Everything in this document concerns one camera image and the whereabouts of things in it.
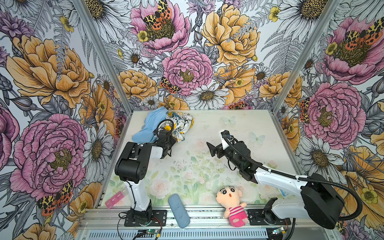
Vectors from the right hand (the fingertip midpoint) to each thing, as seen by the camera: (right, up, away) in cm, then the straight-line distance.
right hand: (214, 142), depth 82 cm
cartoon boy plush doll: (+6, -25, -9) cm, 27 cm away
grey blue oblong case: (-18, -33, -7) cm, 38 cm away
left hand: (-25, -2, +21) cm, 33 cm away
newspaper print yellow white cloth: (-21, +10, +18) cm, 30 cm away
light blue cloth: (-44, +2, +24) cm, 50 cm away
